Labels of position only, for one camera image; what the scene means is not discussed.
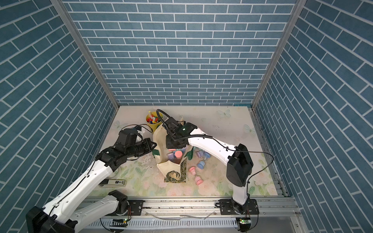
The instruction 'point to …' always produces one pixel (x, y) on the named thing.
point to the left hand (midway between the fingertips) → (161, 144)
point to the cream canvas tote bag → (171, 173)
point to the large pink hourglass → (178, 155)
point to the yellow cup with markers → (153, 120)
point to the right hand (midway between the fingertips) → (169, 145)
